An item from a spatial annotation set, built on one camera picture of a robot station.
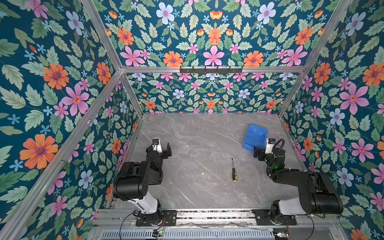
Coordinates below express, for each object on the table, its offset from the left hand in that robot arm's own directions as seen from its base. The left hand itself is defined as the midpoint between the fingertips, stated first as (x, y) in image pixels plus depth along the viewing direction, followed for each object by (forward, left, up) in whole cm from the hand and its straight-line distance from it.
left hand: (160, 140), depth 90 cm
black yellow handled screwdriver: (-21, -43, -10) cm, 49 cm away
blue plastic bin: (+5, -65, -11) cm, 66 cm away
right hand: (-6, -63, -4) cm, 64 cm away
